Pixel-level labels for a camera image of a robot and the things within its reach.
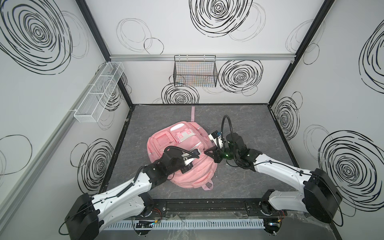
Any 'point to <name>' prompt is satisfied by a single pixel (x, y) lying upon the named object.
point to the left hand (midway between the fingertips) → (194, 154)
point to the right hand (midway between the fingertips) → (205, 152)
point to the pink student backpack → (190, 135)
